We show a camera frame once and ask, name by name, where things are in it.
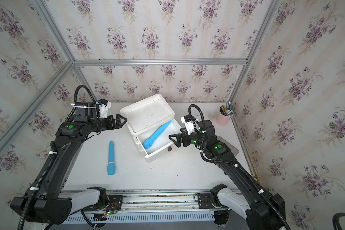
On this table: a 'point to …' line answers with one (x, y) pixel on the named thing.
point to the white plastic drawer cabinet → (145, 117)
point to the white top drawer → (162, 143)
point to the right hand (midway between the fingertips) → (178, 133)
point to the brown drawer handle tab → (169, 148)
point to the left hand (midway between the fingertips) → (120, 120)
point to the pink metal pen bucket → (222, 120)
